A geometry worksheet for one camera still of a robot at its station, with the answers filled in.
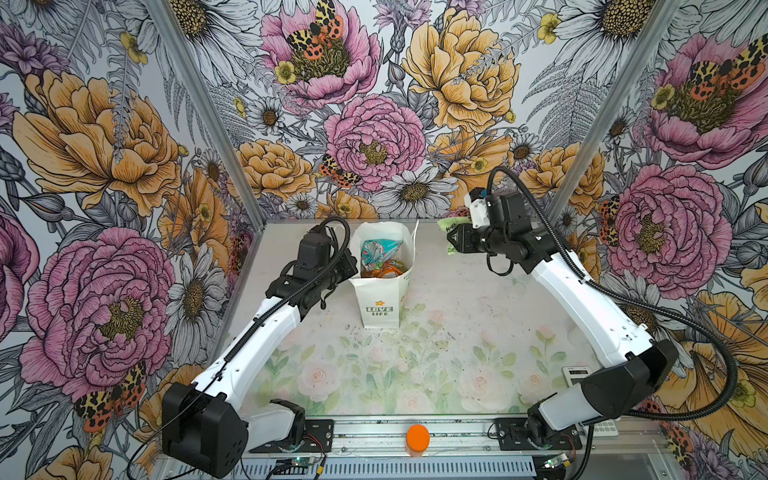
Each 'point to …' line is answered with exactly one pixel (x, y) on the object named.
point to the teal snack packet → (376, 251)
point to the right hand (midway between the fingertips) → (456, 244)
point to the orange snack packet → (386, 270)
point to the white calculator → (609, 428)
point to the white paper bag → (382, 301)
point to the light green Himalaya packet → (448, 224)
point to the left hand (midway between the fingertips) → (357, 268)
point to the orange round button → (418, 437)
